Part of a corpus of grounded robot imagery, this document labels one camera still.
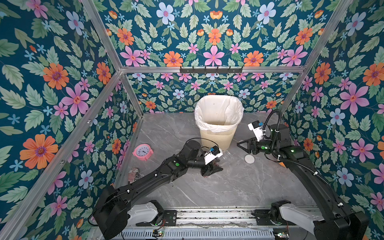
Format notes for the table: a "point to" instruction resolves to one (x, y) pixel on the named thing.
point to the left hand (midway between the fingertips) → (221, 164)
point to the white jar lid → (249, 159)
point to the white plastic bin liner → (218, 113)
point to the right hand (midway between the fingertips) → (244, 140)
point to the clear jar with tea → (213, 168)
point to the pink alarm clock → (143, 151)
